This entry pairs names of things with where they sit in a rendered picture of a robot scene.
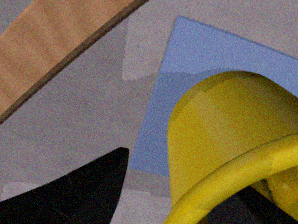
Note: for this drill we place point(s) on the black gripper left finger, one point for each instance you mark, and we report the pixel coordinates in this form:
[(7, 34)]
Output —
[(88, 195)]

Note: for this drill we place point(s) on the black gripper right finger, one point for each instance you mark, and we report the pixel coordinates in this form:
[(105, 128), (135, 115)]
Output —
[(248, 206)]

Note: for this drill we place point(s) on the yellow cup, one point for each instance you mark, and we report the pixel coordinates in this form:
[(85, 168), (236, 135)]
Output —
[(234, 129)]

